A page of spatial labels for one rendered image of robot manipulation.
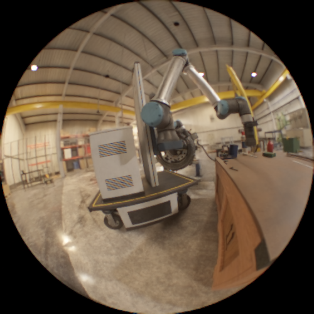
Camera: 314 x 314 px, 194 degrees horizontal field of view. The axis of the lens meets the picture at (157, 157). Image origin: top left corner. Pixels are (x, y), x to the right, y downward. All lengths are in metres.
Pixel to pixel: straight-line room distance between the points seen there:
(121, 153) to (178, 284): 0.89
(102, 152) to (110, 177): 0.18
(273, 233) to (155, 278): 0.57
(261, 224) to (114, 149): 0.75
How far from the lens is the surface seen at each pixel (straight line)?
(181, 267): 0.66
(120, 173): 0.67
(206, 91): 0.79
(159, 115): 0.55
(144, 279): 0.67
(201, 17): 8.76
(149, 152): 0.79
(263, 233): 0.24
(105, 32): 7.92
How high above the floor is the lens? 0.64
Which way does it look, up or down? 4 degrees down
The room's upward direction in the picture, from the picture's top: 9 degrees counter-clockwise
